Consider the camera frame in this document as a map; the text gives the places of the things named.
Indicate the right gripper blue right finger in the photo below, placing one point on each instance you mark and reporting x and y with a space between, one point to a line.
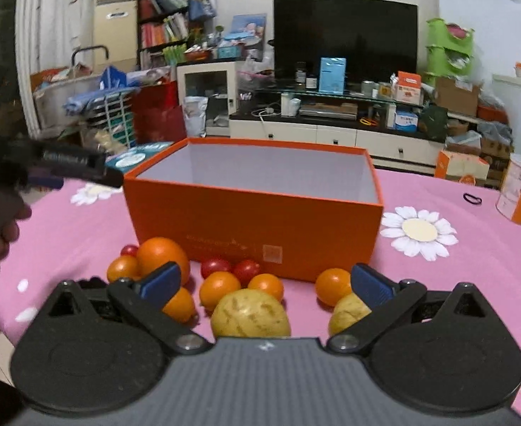
391 304

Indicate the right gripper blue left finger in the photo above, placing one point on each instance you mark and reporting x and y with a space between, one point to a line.
141 303

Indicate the small oval orange kumquat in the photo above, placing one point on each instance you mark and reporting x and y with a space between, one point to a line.
181 307

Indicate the yellow passion fruit small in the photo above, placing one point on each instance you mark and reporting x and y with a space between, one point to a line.
349 310

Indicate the small orange tomato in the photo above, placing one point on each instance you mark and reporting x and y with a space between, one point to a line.
123 267

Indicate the large orange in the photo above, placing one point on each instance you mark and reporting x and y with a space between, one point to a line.
158 251

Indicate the small orange fruit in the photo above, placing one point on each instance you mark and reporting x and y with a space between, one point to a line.
215 287
332 285
270 284

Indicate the yellow passion fruit large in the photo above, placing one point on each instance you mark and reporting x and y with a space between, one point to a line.
249 313

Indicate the red cherry tomato far left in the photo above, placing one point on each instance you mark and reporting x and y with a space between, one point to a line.
129 250

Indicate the red cherry tomato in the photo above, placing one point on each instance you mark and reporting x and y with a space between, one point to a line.
245 271
210 266
129 250

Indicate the red cherry tomato middle left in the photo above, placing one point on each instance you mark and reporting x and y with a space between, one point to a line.
210 266

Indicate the red cherry tomato middle right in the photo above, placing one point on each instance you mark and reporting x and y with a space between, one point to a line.
245 271

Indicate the teal book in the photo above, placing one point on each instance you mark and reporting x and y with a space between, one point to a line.
133 157

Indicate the orange cardboard box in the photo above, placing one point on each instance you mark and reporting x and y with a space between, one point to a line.
295 208

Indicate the orange white carton on floor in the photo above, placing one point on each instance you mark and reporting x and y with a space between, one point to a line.
464 168

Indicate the white tv stand cabinet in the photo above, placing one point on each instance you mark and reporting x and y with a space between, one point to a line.
387 151

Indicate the red gift bag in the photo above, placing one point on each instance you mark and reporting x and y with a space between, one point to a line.
157 114

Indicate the white floor air conditioner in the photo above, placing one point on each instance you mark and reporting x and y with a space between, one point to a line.
115 27

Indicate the orange white medicine box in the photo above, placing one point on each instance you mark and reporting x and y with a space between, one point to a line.
407 88

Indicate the brown cardboard box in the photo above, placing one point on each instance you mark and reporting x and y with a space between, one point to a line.
457 96

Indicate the small white glass cabinet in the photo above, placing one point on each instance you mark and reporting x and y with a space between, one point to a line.
217 81

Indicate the blue paper package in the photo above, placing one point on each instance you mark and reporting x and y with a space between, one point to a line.
332 75

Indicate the dark bookshelf with books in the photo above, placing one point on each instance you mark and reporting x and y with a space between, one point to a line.
165 31

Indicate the green plastic stacking rack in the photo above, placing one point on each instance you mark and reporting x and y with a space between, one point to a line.
449 49

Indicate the black television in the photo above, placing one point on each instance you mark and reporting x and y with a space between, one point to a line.
376 37

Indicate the wire trolley cart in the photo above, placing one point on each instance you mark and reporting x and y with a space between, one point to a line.
92 110

